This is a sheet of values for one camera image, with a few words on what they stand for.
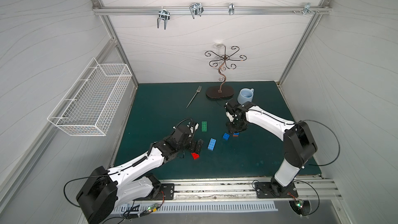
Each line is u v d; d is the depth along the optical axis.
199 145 0.73
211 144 0.88
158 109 1.05
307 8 0.77
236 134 0.91
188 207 0.70
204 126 0.96
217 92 1.15
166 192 0.74
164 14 0.78
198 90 1.15
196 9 0.76
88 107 0.68
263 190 0.73
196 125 0.75
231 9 0.78
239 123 0.73
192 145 0.72
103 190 0.39
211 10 0.78
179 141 0.62
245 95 1.09
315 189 0.66
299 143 0.46
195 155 0.84
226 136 0.91
